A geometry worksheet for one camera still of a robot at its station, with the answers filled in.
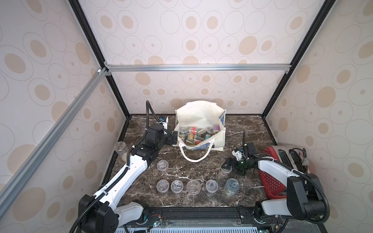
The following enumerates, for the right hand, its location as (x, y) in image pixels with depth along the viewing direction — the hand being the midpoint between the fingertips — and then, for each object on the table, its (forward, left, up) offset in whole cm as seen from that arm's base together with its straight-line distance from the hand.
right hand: (231, 168), depth 87 cm
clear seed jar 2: (-14, +32, +3) cm, 34 cm away
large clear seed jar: (-13, +2, +4) cm, 13 cm away
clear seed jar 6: (-4, +5, +2) cm, 6 cm away
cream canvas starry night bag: (+28, +19, +7) cm, 34 cm away
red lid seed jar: (+26, +24, +5) cm, 36 cm away
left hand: (+10, +34, +23) cm, 42 cm away
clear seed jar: (-13, +39, +3) cm, 42 cm away
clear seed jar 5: (-2, +41, +4) cm, 41 cm away
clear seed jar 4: (-12, +13, +2) cm, 18 cm away
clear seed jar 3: (-13, +22, +3) cm, 26 cm away
